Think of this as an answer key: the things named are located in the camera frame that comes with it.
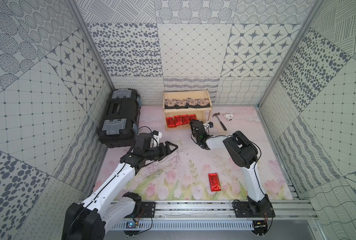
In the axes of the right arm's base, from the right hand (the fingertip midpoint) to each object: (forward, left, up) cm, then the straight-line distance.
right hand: (191, 122), depth 104 cm
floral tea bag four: (+2, -7, +16) cm, 17 cm away
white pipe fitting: (+8, -29, -3) cm, 30 cm away
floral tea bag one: (+2, +15, +16) cm, 22 cm away
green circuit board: (-59, +31, -7) cm, 67 cm away
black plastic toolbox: (-14, +43, +13) cm, 47 cm away
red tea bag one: (+1, +15, -1) cm, 15 cm away
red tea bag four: (+6, 0, -2) cm, 7 cm away
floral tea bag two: (+2, +7, +16) cm, 18 cm away
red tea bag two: (+3, +10, -2) cm, 11 cm away
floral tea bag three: (+3, 0, +16) cm, 16 cm away
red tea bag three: (+4, +5, -1) cm, 6 cm away
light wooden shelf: (+12, -9, -4) cm, 15 cm away
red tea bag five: (-39, -12, -5) cm, 41 cm away
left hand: (-27, +10, +13) cm, 32 cm away
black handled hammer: (+1, -23, -5) cm, 24 cm away
